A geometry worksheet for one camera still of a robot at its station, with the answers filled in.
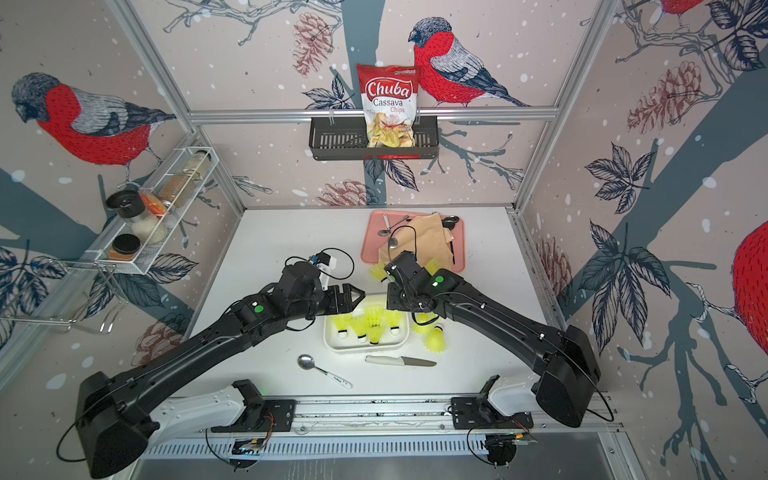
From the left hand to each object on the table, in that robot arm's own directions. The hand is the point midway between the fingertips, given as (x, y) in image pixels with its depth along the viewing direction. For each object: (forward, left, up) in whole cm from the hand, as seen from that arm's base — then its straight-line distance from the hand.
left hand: (360, 292), depth 73 cm
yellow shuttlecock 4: (+1, -9, -19) cm, 21 cm away
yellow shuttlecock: (0, +7, -18) cm, 19 cm away
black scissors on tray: (+41, -30, -19) cm, 54 cm away
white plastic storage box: (-5, -7, -20) cm, 21 cm away
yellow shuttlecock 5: (-10, -15, +6) cm, 19 cm away
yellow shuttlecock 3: (-1, -3, -17) cm, 17 cm away
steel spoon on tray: (+31, -8, -20) cm, 38 cm away
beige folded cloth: (+33, -20, -20) cm, 44 cm away
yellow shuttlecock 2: (-2, +1, -15) cm, 15 cm away
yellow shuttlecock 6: (-5, -21, -20) cm, 29 cm away
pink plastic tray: (+40, -4, -20) cm, 45 cm away
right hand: (+1, -8, -6) cm, 10 cm away
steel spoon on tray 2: (+35, -5, -19) cm, 40 cm away
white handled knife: (-11, -10, -20) cm, 25 cm away
